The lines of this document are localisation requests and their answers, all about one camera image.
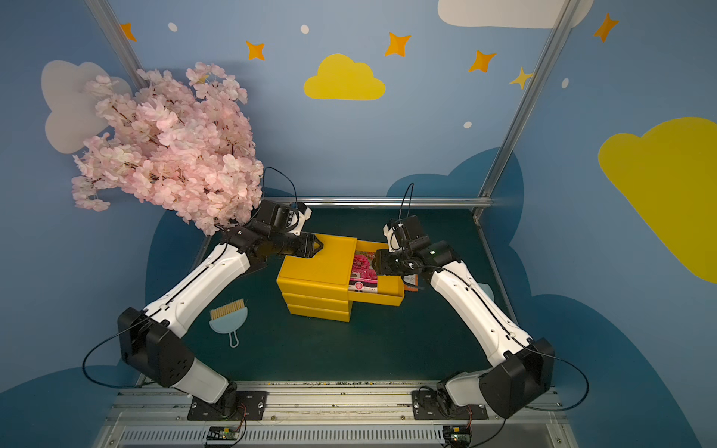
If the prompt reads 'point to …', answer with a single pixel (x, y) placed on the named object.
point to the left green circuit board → (223, 433)
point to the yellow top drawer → (390, 288)
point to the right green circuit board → (456, 435)
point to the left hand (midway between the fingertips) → (315, 241)
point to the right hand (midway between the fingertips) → (383, 260)
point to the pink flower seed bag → (363, 278)
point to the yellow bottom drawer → (319, 313)
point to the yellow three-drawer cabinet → (319, 286)
